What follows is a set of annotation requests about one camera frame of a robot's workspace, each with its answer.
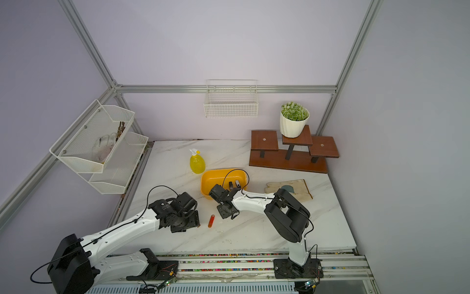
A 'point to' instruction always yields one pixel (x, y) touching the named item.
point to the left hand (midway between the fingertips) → (191, 225)
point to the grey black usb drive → (231, 185)
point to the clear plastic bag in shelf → (103, 146)
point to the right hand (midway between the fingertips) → (230, 211)
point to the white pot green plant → (292, 119)
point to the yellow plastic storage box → (223, 177)
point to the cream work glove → (297, 188)
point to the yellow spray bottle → (197, 162)
